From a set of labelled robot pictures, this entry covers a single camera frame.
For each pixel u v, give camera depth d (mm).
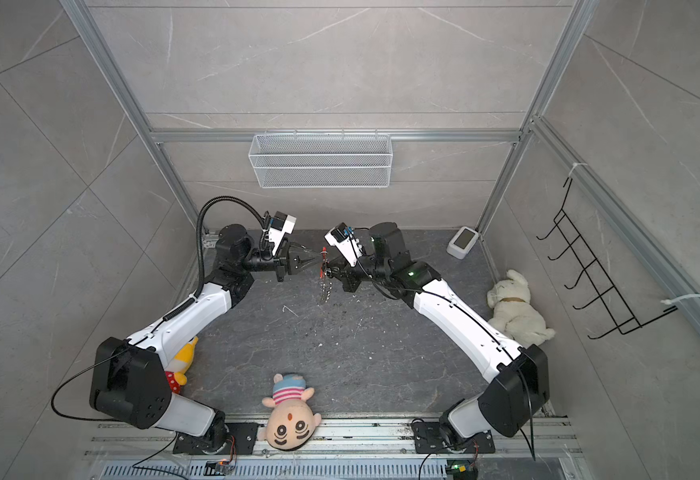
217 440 660
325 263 656
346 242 613
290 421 689
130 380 432
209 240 1146
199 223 568
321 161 1009
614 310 614
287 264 639
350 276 626
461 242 1116
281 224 612
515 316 841
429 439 728
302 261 676
